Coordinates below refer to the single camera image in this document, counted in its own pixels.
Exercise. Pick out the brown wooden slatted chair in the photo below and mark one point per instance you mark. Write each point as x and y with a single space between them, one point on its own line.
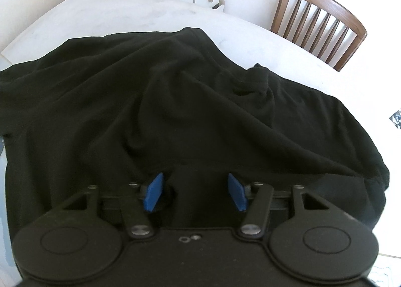
324 28

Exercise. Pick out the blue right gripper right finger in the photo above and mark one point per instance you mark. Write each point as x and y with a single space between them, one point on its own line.
240 192

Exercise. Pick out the black garment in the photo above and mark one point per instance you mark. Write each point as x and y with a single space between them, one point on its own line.
126 107

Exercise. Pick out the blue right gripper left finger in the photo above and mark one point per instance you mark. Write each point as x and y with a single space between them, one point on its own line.
151 191

